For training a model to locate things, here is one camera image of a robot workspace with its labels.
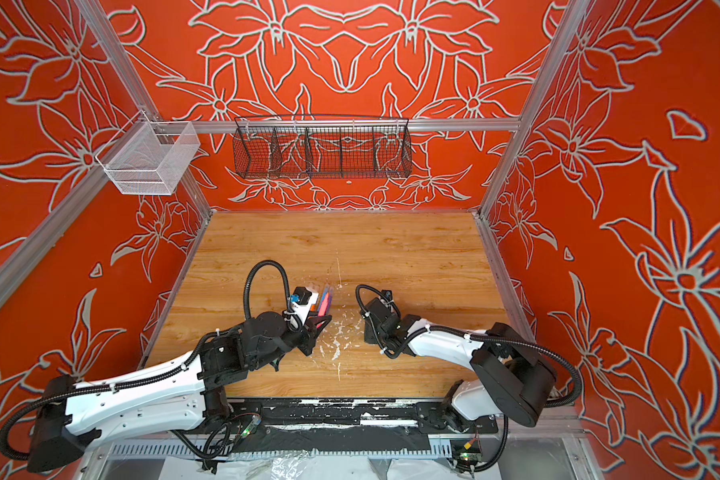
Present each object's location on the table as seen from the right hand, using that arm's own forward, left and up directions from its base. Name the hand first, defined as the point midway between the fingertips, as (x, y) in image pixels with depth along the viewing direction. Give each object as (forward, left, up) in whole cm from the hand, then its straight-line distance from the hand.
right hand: (369, 329), depth 88 cm
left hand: (-4, +10, +20) cm, 23 cm away
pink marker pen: (-5, +11, +23) cm, 26 cm away
